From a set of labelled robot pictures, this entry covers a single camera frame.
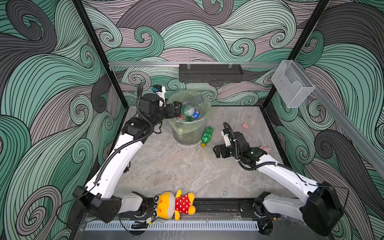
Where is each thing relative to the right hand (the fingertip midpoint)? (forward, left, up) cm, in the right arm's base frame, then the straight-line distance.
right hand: (220, 146), depth 83 cm
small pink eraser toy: (+24, -22, -12) cm, 35 cm away
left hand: (+9, +25, +26) cm, 37 cm away
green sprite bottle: (+12, +7, -8) cm, 16 cm away
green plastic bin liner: (+23, +14, +8) cm, 28 cm away
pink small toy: (+4, -31, -9) cm, 33 cm away
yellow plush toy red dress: (-29, +28, -4) cm, 40 cm away
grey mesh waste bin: (+9, +17, -4) cm, 19 cm away
